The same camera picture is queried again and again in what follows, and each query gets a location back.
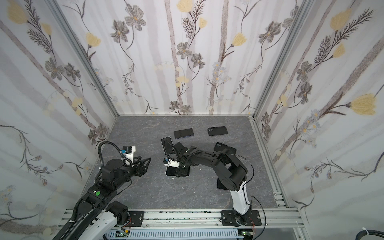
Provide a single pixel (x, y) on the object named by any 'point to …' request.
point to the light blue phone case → (167, 145)
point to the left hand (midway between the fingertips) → (144, 155)
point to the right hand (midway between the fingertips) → (175, 164)
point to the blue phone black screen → (167, 145)
